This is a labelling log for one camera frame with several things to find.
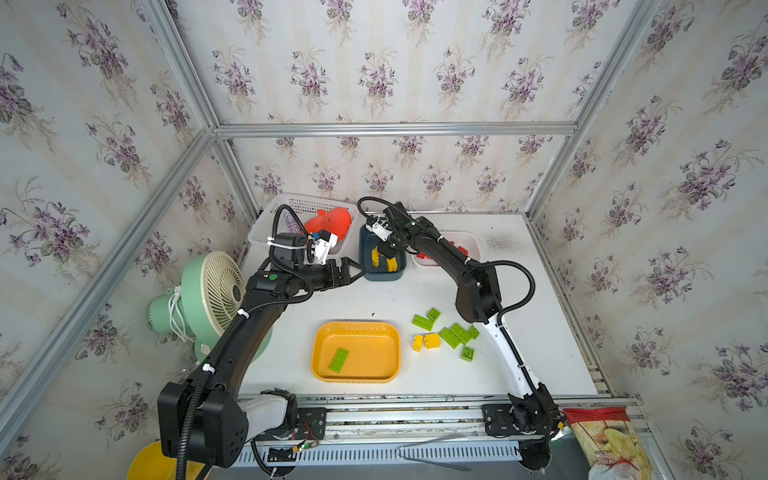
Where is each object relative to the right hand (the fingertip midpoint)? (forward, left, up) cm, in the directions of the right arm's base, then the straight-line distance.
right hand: (395, 240), depth 104 cm
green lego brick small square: (-26, -12, -5) cm, 29 cm away
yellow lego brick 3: (-34, -11, -5) cm, 36 cm away
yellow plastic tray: (-38, +11, -5) cm, 40 cm away
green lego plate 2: (-28, -9, -6) cm, 30 cm away
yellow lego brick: (-8, +1, -3) cm, 9 cm away
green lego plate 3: (-31, -20, -6) cm, 38 cm away
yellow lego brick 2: (-35, -6, -3) cm, 36 cm away
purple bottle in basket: (+8, +39, -1) cm, 40 cm away
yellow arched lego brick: (-5, +7, -4) cm, 9 cm away
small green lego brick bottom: (-37, -21, -6) cm, 43 cm away
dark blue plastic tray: (+5, +11, -6) cm, 13 cm away
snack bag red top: (-58, -48, -1) cm, 76 cm away
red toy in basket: (+5, +21, +4) cm, 22 cm away
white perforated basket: (+17, +35, 0) cm, 39 cm away
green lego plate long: (-32, -16, -6) cm, 37 cm away
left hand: (-25, +10, +16) cm, 31 cm away
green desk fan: (-35, +41, +23) cm, 58 cm away
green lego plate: (-40, +16, -5) cm, 43 cm away
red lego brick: (0, -24, -5) cm, 25 cm away
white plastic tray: (+2, -26, -3) cm, 26 cm away
